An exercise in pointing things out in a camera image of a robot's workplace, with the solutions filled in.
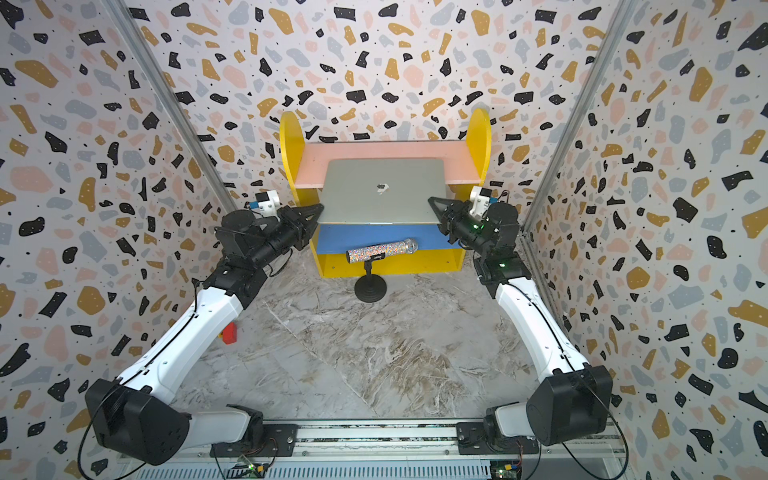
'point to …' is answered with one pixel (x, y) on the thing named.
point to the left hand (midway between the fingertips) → (328, 207)
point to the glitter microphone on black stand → (371, 288)
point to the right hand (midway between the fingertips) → (425, 203)
